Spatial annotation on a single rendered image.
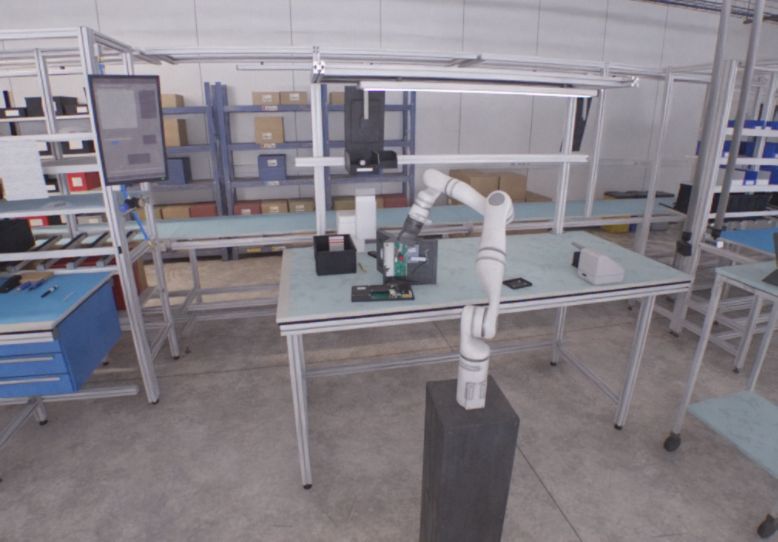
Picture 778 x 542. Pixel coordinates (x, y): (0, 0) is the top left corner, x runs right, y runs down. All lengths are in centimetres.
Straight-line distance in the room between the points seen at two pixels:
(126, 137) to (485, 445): 200
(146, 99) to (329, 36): 390
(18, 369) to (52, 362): 16
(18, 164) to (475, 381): 244
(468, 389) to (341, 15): 521
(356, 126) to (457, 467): 275
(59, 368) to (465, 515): 181
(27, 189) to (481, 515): 261
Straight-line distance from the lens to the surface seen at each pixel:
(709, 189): 384
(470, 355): 129
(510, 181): 544
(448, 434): 133
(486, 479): 152
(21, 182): 277
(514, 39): 660
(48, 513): 268
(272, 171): 530
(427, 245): 184
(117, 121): 226
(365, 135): 354
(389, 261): 183
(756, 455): 255
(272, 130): 529
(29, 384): 242
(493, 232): 136
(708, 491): 273
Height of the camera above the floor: 171
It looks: 18 degrees down
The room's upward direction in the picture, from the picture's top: straight up
